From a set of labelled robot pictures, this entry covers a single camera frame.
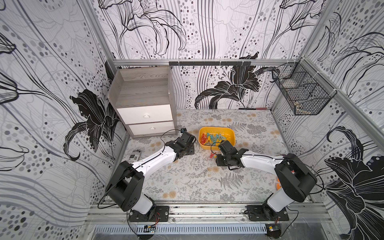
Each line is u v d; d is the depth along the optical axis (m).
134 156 0.91
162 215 0.73
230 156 0.70
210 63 0.93
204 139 0.99
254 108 1.23
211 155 0.93
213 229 0.73
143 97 0.83
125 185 0.43
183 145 0.66
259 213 0.72
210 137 1.01
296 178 0.45
